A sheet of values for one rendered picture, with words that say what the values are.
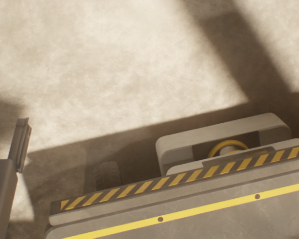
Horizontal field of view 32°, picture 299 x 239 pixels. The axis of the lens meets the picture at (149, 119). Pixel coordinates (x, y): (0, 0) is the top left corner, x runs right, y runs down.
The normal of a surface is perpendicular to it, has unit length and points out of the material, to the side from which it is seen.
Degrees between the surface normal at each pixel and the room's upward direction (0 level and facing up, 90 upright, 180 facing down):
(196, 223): 0
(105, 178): 65
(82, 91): 0
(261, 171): 0
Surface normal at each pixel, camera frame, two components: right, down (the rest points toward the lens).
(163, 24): 0.11, 0.33
